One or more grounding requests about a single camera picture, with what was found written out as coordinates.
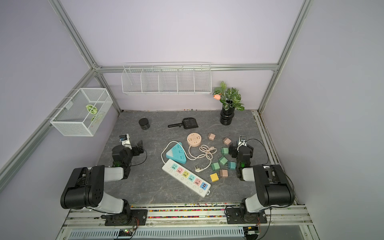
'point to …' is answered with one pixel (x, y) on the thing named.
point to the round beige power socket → (194, 139)
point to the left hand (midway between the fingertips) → (135, 142)
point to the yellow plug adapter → (214, 177)
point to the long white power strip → (191, 180)
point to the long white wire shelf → (169, 78)
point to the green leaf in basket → (92, 109)
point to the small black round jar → (144, 123)
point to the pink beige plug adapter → (227, 141)
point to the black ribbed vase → (227, 116)
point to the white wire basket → (84, 113)
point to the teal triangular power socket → (177, 153)
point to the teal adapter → (231, 165)
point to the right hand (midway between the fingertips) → (240, 143)
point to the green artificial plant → (229, 97)
